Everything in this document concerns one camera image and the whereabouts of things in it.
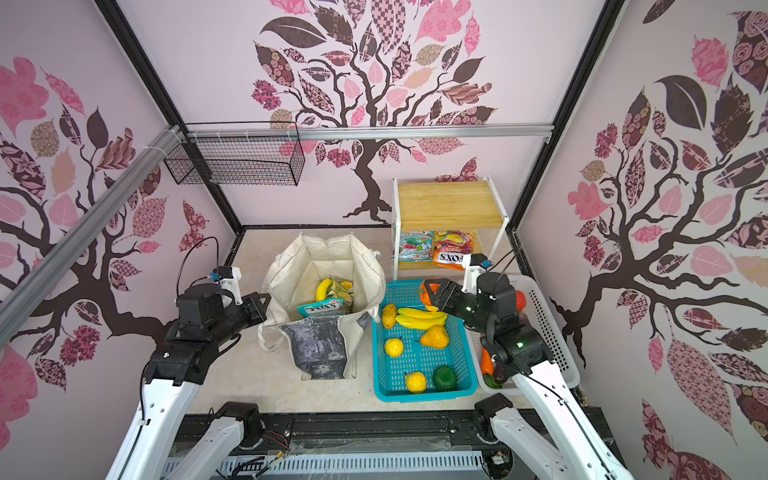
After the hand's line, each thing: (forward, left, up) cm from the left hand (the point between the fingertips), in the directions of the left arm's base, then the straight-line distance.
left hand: (271, 301), depth 72 cm
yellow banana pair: (+5, -39, -20) cm, 44 cm away
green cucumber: (-14, -57, -19) cm, 62 cm away
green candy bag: (+15, -13, -18) cm, 27 cm away
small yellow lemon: (-5, -31, -18) cm, 36 cm away
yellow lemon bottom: (-14, -36, -18) cm, 43 cm away
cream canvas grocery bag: (-9, -12, -7) cm, 17 cm away
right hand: (+2, -39, +6) cm, 40 cm away
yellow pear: (-2, -43, -18) cm, 46 cm away
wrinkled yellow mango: (+5, -29, -17) cm, 34 cm away
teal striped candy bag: (+4, -10, -11) cm, 15 cm away
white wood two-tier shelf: (+17, -43, +10) cm, 47 cm away
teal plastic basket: (-4, -38, -23) cm, 44 cm away
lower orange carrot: (-9, -57, -18) cm, 60 cm away
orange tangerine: (-1, -37, +6) cm, 38 cm away
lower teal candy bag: (+22, -38, -4) cm, 44 cm away
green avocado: (-13, -44, -18) cm, 49 cm away
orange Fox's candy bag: (+21, -48, -5) cm, 53 cm away
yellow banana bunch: (+11, -8, -14) cm, 20 cm away
